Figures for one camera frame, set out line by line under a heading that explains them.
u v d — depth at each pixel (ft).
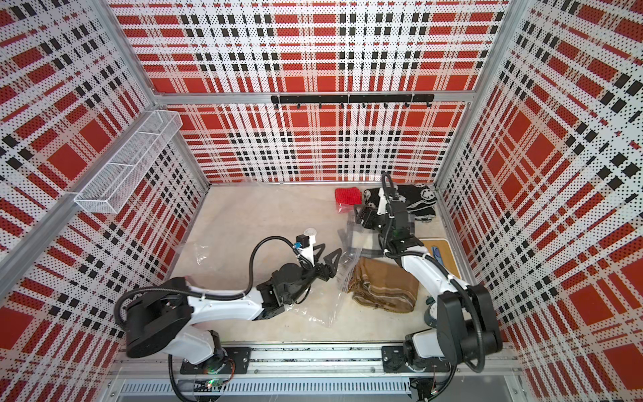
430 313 2.56
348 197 3.66
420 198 3.54
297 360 2.46
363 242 3.12
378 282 2.85
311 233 3.36
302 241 2.14
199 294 1.57
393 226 2.13
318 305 2.80
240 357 2.42
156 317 1.45
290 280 1.90
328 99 2.88
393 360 2.41
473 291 1.45
